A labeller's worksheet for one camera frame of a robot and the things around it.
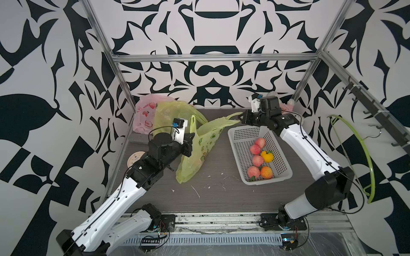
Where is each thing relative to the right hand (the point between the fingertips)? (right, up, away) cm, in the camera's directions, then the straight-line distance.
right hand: (238, 114), depth 79 cm
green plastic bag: (-16, -12, -2) cm, 20 cm away
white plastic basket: (+7, -14, +23) cm, 28 cm away
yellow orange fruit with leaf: (+19, -23, +11) cm, 32 cm away
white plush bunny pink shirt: (+38, +6, +29) cm, 49 cm away
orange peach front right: (+16, -31, +6) cm, 35 cm away
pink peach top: (+17, -16, +17) cm, 29 cm away
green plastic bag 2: (-43, +3, +31) cm, 53 cm away
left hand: (-22, -8, -12) cm, 26 cm away
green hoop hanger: (+49, -5, -6) cm, 50 cm away
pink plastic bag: (-56, +7, +30) cm, 64 cm away
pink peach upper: (+13, -20, +15) cm, 28 cm away
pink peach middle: (+13, -25, +10) cm, 30 cm away
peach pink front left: (+9, -29, +4) cm, 31 cm away
